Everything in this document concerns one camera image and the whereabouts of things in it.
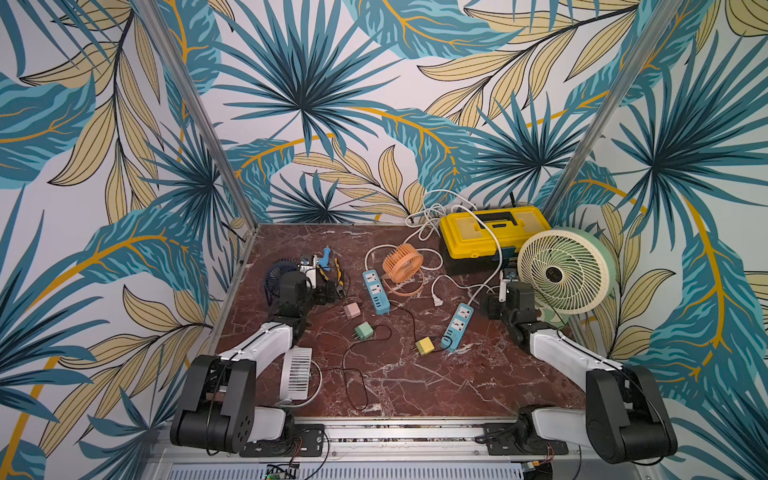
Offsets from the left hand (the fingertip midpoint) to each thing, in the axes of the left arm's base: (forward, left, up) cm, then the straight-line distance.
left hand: (318, 279), depth 90 cm
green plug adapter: (-12, -14, -10) cm, 21 cm away
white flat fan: (-27, +2, -2) cm, 27 cm away
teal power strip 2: (-11, -42, -9) cm, 44 cm away
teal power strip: (+1, -18, -9) cm, 20 cm away
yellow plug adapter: (-17, -32, -9) cm, 37 cm away
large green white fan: (-6, -67, +15) cm, 69 cm away
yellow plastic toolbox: (+13, -52, +5) cm, 54 cm away
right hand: (-2, -56, -3) cm, 56 cm away
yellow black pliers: (+4, -5, -10) cm, 12 cm away
